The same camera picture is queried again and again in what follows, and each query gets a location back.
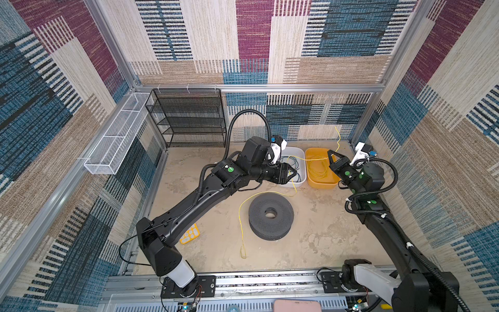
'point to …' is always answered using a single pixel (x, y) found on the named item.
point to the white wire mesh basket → (108, 155)
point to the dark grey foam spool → (270, 229)
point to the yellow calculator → (192, 233)
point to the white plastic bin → (295, 156)
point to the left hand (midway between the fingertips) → (293, 169)
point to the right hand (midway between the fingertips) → (326, 153)
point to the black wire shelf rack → (189, 117)
